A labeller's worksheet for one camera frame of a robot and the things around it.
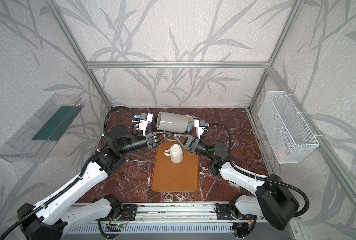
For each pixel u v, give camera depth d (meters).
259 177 0.46
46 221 0.38
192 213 0.75
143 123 0.58
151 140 0.54
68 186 0.43
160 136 0.61
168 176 0.86
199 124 0.62
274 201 0.41
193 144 0.59
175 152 0.84
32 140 0.63
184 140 0.62
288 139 0.62
